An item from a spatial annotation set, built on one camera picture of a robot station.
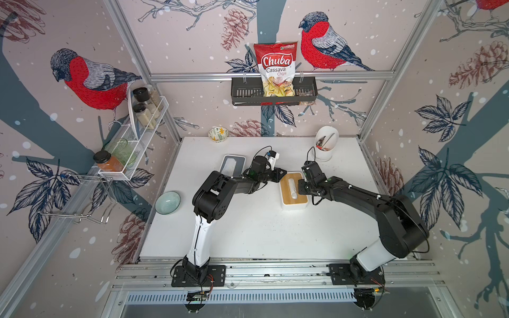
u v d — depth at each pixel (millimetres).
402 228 446
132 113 639
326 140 1063
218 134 1222
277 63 798
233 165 1007
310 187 713
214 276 730
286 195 902
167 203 923
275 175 878
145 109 770
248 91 944
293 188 922
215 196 579
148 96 830
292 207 893
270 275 749
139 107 760
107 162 600
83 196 564
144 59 873
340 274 732
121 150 663
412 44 814
